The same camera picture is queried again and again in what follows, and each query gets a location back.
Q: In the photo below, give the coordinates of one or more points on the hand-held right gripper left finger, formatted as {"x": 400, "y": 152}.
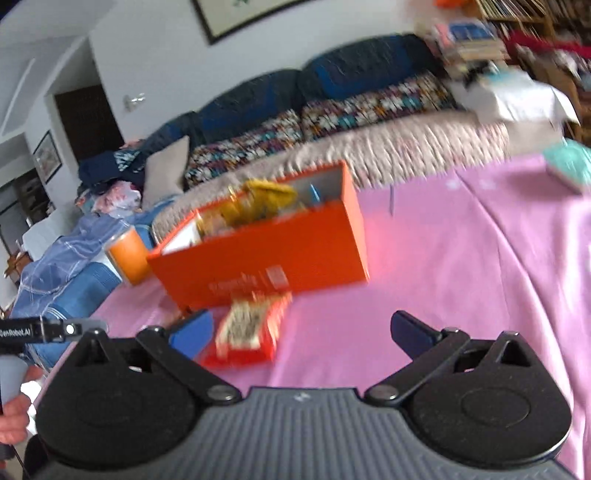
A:
{"x": 191, "y": 333}

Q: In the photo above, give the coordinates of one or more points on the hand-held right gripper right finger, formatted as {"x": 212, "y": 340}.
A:
{"x": 411, "y": 330}

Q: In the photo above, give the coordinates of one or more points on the red cracker packet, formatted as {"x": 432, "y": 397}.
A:
{"x": 249, "y": 330}

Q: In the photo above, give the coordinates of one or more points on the orange cardboard box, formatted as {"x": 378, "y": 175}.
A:
{"x": 286, "y": 258}

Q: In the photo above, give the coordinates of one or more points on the pile of snack packets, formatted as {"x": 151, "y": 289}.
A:
{"x": 263, "y": 198}

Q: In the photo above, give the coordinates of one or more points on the person's left hand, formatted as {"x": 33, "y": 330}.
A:
{"x": 16, "y": 417}

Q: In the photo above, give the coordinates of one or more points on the blue white bedding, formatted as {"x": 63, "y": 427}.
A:
{"x": 60, "y": 277}

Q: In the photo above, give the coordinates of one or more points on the purple floral tablecloth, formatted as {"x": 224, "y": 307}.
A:
{"x": 461, "y": 277}

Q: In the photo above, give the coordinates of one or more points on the orange cup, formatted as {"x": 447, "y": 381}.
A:
{"x": 129, "y": 256}

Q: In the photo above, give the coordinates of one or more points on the pink plastic bag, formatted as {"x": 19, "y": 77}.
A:
{"x": 111, "y": 194}

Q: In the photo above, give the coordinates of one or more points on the beige pillow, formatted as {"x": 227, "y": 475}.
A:
{"x": 166, "y": 170}

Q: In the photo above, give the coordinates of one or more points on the small framed picture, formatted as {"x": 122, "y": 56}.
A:
{"x": 46, "y": 157}

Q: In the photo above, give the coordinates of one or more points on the dark blue garment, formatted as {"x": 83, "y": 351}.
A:
{"x": 115, "y": 161}

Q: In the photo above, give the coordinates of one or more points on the beige quilted sofa cover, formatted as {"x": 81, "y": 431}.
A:
{"x": 392, "y": 147}

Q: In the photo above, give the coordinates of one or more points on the floral sofa cushion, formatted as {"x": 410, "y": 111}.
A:
{"x": 378, "y": 106}
{"x": 240, "y": 147}

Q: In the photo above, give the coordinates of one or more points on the dark wooden door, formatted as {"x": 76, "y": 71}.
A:
{"x": 87, "y": 120}

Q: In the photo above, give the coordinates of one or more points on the teal tissue pack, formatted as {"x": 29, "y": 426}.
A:
{"x": 570, "y": 166}

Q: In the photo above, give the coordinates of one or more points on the dark blue sofa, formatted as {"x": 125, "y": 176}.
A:
{"x": 360, "y": 64}

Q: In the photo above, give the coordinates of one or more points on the stack of books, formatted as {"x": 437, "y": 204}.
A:
{"x": 466, "y": 41}

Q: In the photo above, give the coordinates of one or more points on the red cloth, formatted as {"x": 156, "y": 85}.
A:
{"x": 545, "y": 44}

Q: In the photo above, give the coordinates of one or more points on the large framed picture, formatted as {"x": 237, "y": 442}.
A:
{"x": 258, "y": 14}

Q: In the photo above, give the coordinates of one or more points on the orange bag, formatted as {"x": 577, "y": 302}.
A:
{"x": 450, "y": 2}

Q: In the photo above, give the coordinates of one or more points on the wooden bookshelf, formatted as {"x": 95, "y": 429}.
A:
{"x": 531, "y": 9}

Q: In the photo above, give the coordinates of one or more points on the wall switch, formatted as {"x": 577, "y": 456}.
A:
{"x": 134, "y": 100}

